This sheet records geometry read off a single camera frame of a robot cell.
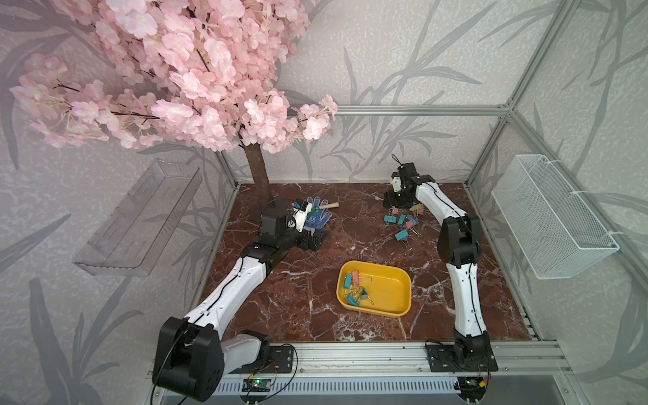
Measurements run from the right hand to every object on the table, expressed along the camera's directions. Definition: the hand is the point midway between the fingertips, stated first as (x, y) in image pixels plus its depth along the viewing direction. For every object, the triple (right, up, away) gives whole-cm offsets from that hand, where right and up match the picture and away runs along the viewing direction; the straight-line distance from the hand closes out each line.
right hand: (389, 201), depth 106 cm
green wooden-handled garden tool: (-29, -3, +6) cm, 29 cm away
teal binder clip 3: (-17, -33, -23) cm, 44 cm away
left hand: (-29, -9, -25) cm, 39 cm away
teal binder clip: (0, -8, 0) cm, 8 cm away
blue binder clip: (+10, -8, -1) cm, 13 cm away
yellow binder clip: (-15, -32, -19) cm, 40 cm away
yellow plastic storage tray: (-9, -31, -19) cm, 37 cm away
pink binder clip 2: (-15, -28, -17) cm, 36 cm away
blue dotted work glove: (-30, -7, +2) cm, 31 cm away
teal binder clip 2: (-18, -28, -18) cm, 37 cm away
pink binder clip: (+3, -4, +2) cm, 6 cm away
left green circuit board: (-45, -53, -35) cm, 78 cm away
